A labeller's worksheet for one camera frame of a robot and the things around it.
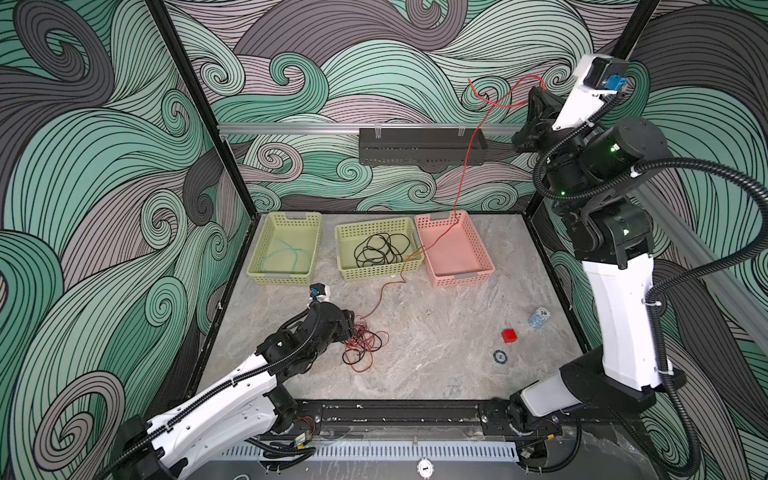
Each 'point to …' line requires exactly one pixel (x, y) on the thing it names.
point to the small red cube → (509, 335)
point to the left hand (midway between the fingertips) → (346, 314)
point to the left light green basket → (299, 229)
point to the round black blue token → (500, 356)
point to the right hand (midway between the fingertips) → (533, 88)
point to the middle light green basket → (349, 234)
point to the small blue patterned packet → (539, 318)
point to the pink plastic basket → (453, 251)
